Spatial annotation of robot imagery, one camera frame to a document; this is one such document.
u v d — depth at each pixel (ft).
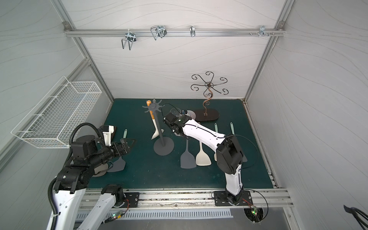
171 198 2.46
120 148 1.88
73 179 1.38
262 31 2.50
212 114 3.64
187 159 2.71
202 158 2.83
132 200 2.41
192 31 2.57
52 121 2.17
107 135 1.91
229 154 1.55
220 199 2.40
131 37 2.56
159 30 2.51
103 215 1.84
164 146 3.05
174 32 2.52
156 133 2.67
